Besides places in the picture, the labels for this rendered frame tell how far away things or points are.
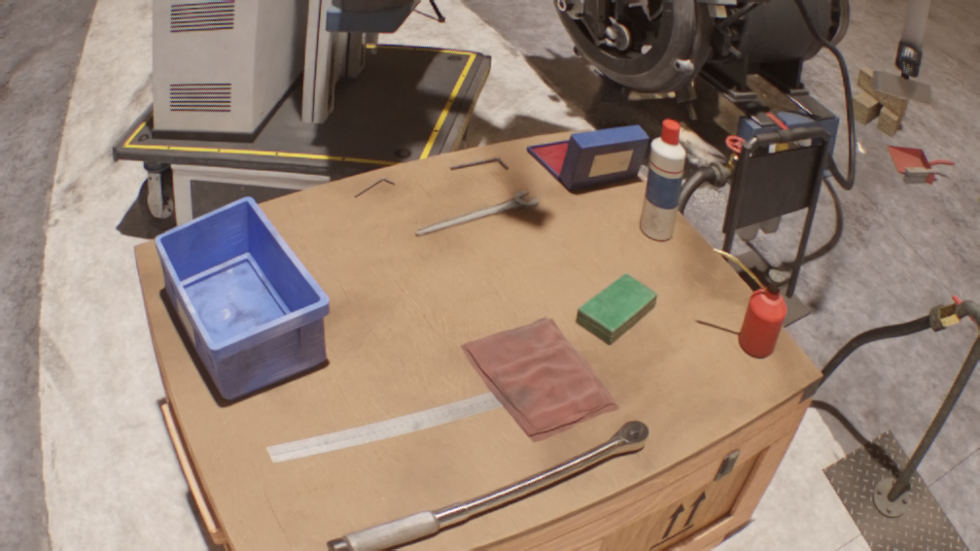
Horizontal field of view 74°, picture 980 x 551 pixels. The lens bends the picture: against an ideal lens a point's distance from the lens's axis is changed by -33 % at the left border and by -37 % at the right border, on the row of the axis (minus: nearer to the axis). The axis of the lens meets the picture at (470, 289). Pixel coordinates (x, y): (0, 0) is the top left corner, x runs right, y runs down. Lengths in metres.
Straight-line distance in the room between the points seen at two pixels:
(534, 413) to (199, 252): 0.58
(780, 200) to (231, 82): 1.34
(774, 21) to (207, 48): 1.73
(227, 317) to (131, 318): 0.82
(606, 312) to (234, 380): 0.56
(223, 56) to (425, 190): 0.69
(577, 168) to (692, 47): 0.85
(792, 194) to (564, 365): 1.01
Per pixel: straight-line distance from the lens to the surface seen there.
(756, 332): 1.42
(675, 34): 2.37
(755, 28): 2.68
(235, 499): 1.17
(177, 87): 2.17
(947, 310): 1.73
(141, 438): 1.90
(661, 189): 1.56
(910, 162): 3.70
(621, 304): 1.43
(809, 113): 2.97
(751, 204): 2.03
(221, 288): 1.47
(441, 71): 2.43
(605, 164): 1.69
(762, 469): 1.58
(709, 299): 1.53
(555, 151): 1.80
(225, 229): 1.46
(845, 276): 2.63
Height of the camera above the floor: 1.40
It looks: 40 degrees down
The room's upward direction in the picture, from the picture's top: 5 degrees clockwise
